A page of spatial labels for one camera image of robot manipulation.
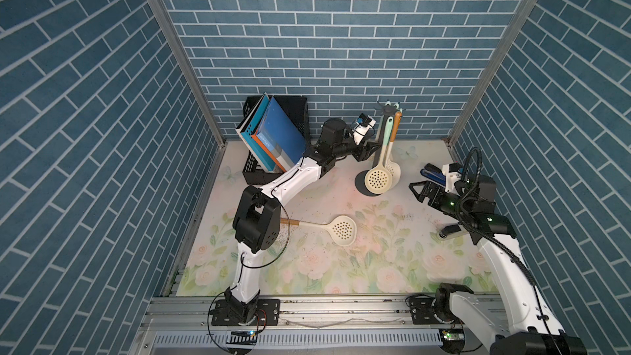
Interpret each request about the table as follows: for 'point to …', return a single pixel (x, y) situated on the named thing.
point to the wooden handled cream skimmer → (341, 229)
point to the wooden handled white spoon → (393, 165)
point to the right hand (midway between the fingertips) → (422, 190)
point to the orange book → (269, 153)
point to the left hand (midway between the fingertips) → (381, 141)
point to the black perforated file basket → (297, 107)
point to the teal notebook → (247, 137)
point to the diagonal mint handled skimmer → (379, 182)
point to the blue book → (282, 135)
